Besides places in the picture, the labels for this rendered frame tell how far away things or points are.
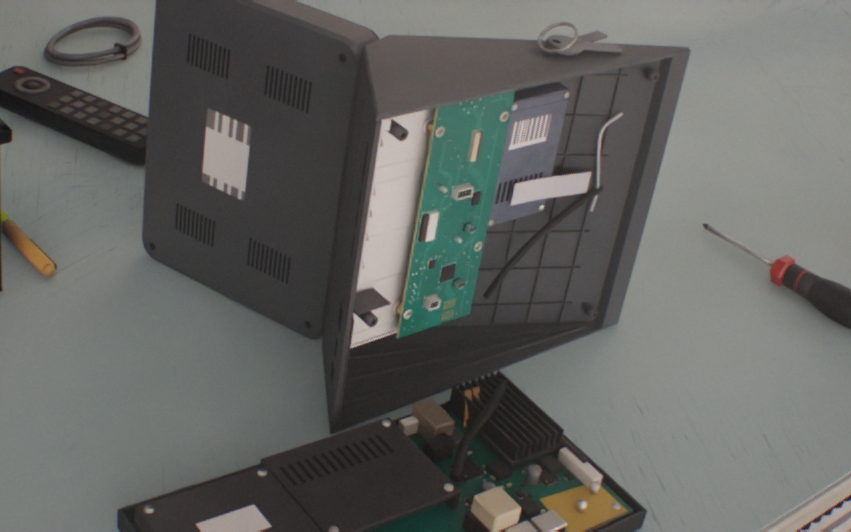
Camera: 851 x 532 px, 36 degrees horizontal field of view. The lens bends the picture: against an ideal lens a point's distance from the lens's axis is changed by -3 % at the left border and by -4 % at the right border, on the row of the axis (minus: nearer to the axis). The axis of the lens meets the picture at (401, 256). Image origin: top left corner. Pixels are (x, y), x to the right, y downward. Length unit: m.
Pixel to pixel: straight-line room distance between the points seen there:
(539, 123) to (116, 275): 0.30
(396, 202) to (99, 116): 0.37
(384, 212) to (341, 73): 0.08
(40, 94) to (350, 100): 0.39
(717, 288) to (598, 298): 0.13
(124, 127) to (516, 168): 0.36
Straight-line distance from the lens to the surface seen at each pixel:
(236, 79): 0.82
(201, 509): 0.70
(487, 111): 0.75
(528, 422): 0.78
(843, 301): 1.01
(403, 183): 0.75
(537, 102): 0.79
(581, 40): 0.81
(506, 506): 0.72
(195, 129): 0.85
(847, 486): 0.88
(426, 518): 0.74
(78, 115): 1.07
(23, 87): 1.11
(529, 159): 0.81
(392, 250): 0.77
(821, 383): 0.95
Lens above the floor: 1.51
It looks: 32 degrees down
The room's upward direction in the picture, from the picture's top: 10 degrees clockwise
